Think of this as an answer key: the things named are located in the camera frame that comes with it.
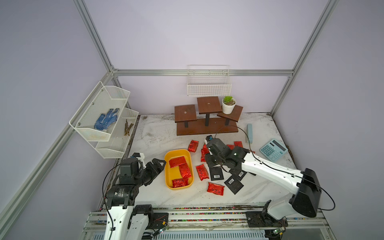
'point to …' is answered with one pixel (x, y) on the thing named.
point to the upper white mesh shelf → (96, 117)
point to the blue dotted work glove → (105, 121)
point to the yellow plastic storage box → (175, 173)
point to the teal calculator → (273, 150)
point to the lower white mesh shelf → (115, 146)
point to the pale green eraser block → (249, 130)
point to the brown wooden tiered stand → (206, 120)
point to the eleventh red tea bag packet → (180, 182)
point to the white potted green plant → (228, 103)
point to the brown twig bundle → (127, 128)
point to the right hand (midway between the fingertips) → (209, 158)
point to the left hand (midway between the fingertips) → (162, 168)
